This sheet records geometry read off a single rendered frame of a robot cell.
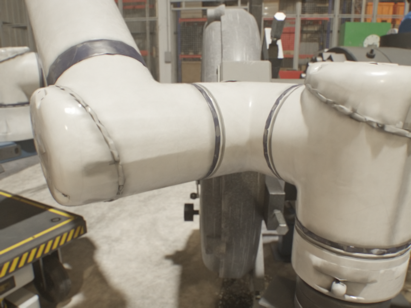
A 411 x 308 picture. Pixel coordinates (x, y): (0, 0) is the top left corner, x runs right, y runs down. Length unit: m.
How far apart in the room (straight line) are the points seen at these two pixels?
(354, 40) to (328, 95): 7.94
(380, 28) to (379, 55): 7.45
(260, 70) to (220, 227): 0.32
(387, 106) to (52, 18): 0.26
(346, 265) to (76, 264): 1.39
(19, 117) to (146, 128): 0.91
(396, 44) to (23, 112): 1.11
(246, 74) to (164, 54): 7.82
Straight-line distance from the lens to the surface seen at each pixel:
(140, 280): 1.38
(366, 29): 8.25
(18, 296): 1.21
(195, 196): 0.81
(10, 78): 1.10
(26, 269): 1.11
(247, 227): 0.63
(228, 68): 0.50
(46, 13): 0.32
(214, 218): 0.64
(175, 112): 0.23
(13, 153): 1.10
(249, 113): 0.27
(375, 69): 0.21
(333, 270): 0.25
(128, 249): 1.59
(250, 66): 0.51
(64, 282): 1.25
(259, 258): 0.82
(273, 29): 0.60
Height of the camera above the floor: 0.81
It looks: 14 degrees down
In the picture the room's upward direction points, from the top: straight up
